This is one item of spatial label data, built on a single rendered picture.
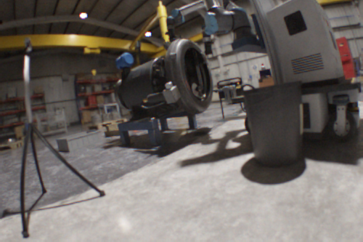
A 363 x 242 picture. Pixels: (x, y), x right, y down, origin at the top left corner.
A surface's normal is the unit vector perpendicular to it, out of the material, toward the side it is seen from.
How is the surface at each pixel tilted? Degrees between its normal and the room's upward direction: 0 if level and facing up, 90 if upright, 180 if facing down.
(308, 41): 90
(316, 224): 0
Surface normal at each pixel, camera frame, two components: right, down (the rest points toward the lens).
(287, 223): -0.18, -0.98
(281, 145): -0.38, 0.15
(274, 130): -0.64, 0.19
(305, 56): -0.89, 0.18
